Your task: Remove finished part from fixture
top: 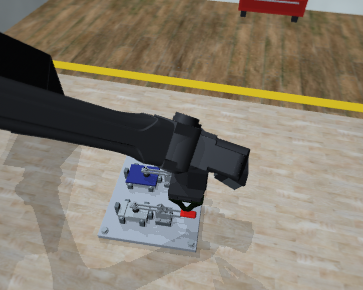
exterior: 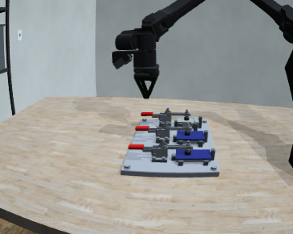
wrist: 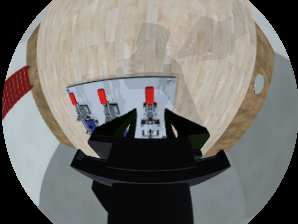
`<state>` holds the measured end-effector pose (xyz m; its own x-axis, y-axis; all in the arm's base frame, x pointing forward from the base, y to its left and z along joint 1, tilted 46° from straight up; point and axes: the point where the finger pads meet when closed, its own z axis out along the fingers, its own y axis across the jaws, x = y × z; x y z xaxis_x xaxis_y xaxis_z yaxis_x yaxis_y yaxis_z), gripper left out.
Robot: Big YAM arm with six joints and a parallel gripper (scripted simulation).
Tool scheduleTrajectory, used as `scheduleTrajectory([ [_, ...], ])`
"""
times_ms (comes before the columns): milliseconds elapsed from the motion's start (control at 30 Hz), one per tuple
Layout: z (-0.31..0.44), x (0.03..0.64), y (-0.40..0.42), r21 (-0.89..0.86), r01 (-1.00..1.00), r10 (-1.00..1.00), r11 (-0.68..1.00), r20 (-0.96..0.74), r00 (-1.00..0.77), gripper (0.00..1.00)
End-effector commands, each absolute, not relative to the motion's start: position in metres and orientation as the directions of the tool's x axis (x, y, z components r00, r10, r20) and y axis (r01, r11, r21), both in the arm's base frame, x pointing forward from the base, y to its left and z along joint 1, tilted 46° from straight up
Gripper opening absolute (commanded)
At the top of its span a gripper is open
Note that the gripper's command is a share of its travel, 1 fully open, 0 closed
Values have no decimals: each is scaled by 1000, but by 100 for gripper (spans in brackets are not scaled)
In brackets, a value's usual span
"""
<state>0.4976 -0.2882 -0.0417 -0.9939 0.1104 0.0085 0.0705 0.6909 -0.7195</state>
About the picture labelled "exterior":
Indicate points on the grey toggle clamp with red handle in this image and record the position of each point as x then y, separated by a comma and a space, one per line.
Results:
160, 153

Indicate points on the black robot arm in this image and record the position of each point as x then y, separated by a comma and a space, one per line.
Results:
151, 31

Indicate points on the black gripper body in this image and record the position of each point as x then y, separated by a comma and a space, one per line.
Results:
151, 65

